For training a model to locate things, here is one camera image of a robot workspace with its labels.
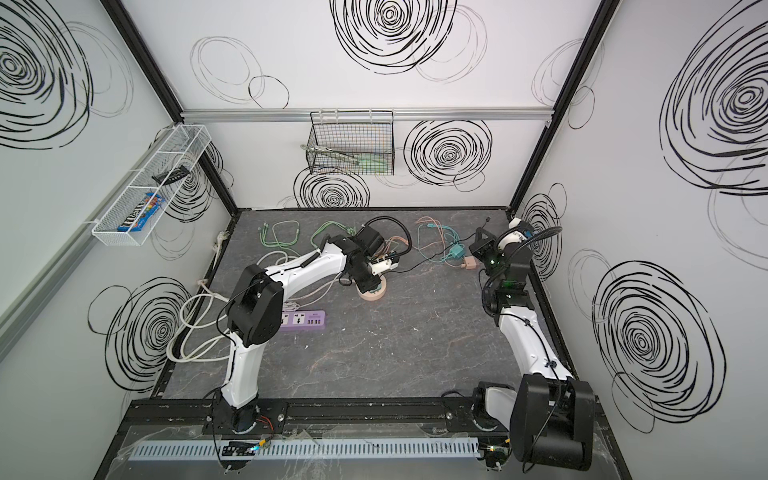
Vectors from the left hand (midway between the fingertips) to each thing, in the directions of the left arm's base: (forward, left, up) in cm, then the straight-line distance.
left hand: (374, 281), depth 94 cm
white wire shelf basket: (+29, +60, +29) cm, 73 cm away
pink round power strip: (-4, +1, -4) cm, 5 cm away
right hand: (+5, -28, +22) cm, 36 cm away
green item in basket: (+33, +3, +20) cm, 38 cm away
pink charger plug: (+10, -32, -3) cm, 34 cm away
